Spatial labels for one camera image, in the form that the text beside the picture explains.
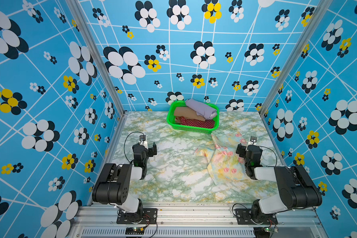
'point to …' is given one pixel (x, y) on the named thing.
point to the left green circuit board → (135, 230)
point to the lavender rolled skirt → (208, 112)
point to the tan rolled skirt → (187, 112)
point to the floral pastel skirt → (219, 155)
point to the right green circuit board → (262, 232)
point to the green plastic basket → (170, 116)
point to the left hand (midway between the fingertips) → (147, 141)
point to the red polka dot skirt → (208, 124)
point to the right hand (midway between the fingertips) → (250, 145)
